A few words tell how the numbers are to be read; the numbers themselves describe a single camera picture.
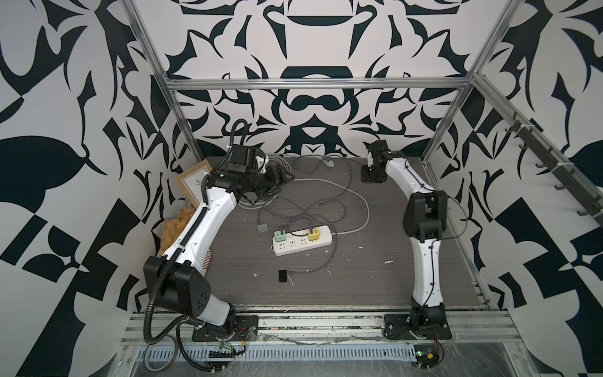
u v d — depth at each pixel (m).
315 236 0.88
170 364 0.69
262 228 0.97
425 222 0.61
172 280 0.41
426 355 0.71
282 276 0.84
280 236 0.87
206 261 0.86
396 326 0.74
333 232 0.94
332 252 0.91
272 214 1.02
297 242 0.90
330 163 1.16
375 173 0.91
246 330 0.74
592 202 0.50
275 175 0.68
